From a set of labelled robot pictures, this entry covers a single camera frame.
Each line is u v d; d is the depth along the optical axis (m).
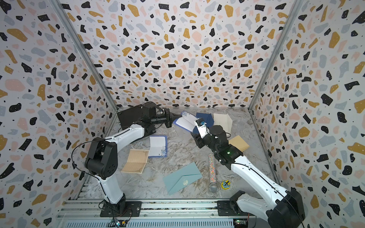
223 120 1.16
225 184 0.81
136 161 0.92
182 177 0.83
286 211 0.38
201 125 0.63
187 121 0.85
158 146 0.98
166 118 0.78
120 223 0.71
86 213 0.73
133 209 0.74
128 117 1.10
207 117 1.18
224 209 0.73
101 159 0.49
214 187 0.78
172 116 0.79
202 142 0.67
